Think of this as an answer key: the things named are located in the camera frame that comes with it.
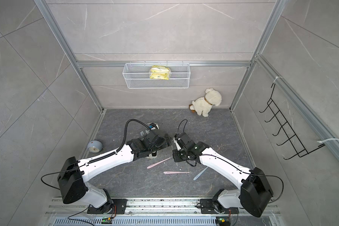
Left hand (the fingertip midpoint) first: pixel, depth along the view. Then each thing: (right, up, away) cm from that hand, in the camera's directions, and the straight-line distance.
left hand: (170, 138), depth 79 cm
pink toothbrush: (-8, -17, +10) cm, 22 cm away
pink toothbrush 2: (0, -22, +7) cm, 23 cm away
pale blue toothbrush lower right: (+19, -23, +7) cm, 30 cm away
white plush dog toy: (+25, +23, +31) cm, 46 cm away
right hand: (+3, -11, +2) cm, 11 cm away
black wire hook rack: (+56, -3, -21) cm, 60 cm away
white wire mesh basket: (-24, +43, +22) cm, 54 cm away
